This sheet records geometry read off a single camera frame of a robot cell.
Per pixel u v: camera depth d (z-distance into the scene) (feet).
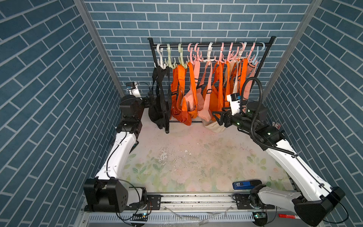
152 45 2.23
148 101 2.16
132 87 1.96
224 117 1.91
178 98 3.26
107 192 1.29
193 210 2.38
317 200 1.24
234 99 1.85
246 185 2.59
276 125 2.83
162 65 2.43
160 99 2.78
